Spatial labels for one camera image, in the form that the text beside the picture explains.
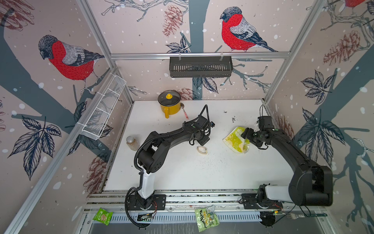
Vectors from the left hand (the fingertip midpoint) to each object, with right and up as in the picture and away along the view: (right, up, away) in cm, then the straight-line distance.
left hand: (206, 135), depth 93 cm
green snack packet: (-53, -36, -23) cm, 68 cm away
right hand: (+24, +1, -5) cm, 25 cm away
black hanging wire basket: (-4, +48, +11) cm, 50 cm away
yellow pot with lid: (-26, +24, +15) cm, 38 cm away
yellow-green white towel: (+18, -4, -1) cm, 19 cm away
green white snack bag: (-3, -36, -25) cm, 44 cm away
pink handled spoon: (-17, +20, +24) cm, 36 cm away
